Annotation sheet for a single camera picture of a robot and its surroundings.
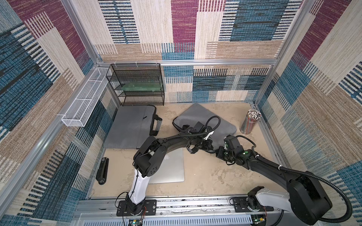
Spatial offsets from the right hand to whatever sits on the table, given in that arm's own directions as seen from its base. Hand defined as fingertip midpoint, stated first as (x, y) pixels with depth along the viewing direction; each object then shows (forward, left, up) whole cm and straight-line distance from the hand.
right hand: (218, 154), depth 88 cm
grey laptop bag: (+25, +59, -1) cm, 64 cm away
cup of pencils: (+18, -22, +10) cm, 30 cm away
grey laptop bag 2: (+22, -7, -3) cm, 23 cm away
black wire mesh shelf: (+50, +65, +26) cm, 86 cm away
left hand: (+3, +3, +3) cm, 5 cm away
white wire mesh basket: (+25, +88, +14) cm, 93 cm away
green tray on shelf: (+37, +47, +24) cm, 65 cm away
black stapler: (-9, +69, -2) cm, 70 cm away
